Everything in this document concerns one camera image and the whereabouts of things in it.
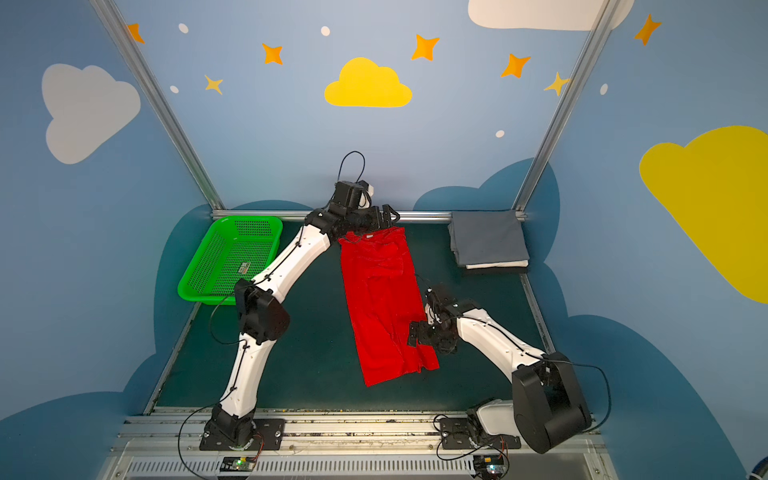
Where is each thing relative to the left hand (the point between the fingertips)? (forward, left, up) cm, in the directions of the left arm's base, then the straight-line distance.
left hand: (392, 218), depth 88 cm
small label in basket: (0, +54, -26) cm, 60 cm away
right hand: (-29, -10, -21) cm, 37 cm away
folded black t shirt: (-1, -46, -25) cm, 52 cm away
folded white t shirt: (0, -44, -21) cm, 49 cm away
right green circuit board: (-59, -25, -27) cm, 69 cm away
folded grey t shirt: (+9, -35, -16) cm, 39 cm away
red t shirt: (-12, +1, -27) cm, 30 cm away
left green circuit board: (-59, +37, -27) cm, 74 cm away
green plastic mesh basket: (+10, +60, -26) cm, 66 cm away
